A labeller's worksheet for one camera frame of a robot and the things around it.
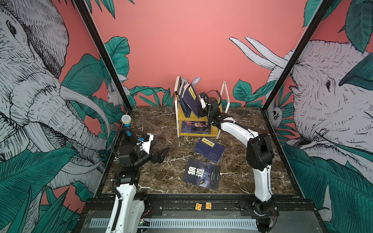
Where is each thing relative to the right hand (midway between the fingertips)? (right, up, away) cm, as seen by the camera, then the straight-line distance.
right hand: (199, 102), depth 92 cm
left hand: (-20, -24, -18) cm, 36 cm away
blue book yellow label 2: (-6, +2, -8) cm, 10 cm away
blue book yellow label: (-9, -3, -12) cm, 16 cm away
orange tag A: (+4, -57, -17) cm, 59 cm away
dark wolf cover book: (+2, -44, -7) cm, 44 cm away
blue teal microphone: (-43, -11, -10) cm, 45 cm away
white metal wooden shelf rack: (-12, -10, -4) cm, 16 cm away
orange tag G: (-1, -57, -18) cm, 60 cm away
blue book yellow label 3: (+9, -32, +4) cm, 34 cm away
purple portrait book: (-2, -17, +7) cm, 19 cm away
